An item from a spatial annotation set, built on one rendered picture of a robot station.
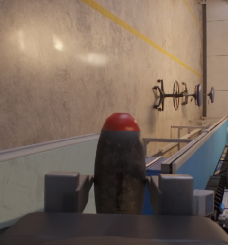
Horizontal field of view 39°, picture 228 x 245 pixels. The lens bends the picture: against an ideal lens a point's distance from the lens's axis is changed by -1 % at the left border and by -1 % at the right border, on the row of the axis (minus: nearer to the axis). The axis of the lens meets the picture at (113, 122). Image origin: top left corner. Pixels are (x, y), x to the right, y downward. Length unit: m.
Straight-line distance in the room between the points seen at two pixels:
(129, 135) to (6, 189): 0.25
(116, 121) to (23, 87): 1.92
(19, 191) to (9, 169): 0.03
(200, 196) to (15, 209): 1.91
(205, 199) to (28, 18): 1.63
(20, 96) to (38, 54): 0.34
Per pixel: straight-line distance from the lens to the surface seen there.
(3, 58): 1.95
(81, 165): 0.54
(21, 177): 0.40
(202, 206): 2.28
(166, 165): 1.72
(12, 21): 2.05
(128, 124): 0.16
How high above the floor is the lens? 1.24
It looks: 21 degrees down
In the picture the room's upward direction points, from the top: 91 degrees clockwise
